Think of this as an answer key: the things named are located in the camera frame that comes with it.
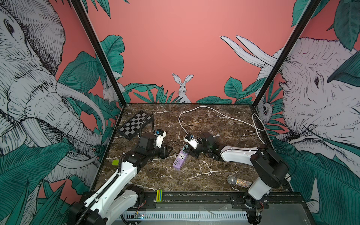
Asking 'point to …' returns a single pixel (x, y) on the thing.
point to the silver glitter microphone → (232, 180)
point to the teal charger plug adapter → (186, 146)
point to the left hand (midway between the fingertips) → (170, 146)
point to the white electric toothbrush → (218, 134)
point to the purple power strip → (179, 161)
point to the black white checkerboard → (133, 126)
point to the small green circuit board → (139, 215)
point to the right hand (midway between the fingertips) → (185, 146)
